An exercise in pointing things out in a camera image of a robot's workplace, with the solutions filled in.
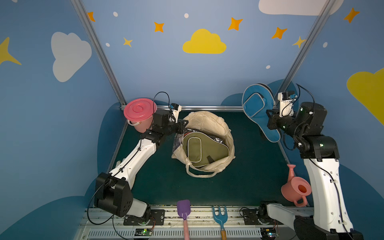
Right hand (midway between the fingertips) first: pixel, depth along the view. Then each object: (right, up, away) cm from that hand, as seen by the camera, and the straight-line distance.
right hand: (272, 109), depth 64 cm
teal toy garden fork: (-20, -54, +10) cm, 59 cm away
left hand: (-36, -4, +15) cm, 39 cm away
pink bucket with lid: (-70, +1, +32) cm, 76 cm away
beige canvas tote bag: (-26, -5, +21) cm, 34 cm away
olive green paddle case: (-31, -20, +19) cm, 41 cm away
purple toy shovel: (-40, -50, +13) cm, 65 cm away
